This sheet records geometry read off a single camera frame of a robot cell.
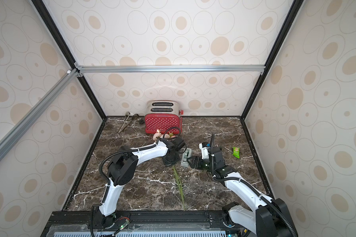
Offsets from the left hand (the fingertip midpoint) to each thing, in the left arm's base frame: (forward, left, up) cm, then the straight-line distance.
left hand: (180, 163), depth 93 cm
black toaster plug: (+35, +31, 0) cm, 47 cm away
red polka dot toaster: (+27, +12, +16) cm, 33 cm away
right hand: (-2, -10, +10) cm, 14 cm away
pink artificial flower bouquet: (+19, +17, +3) cm, 25 cm away
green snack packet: (+8, -37, +1) cm, 38 cm away
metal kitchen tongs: (+40, +37, 0) cm, 54 cm away
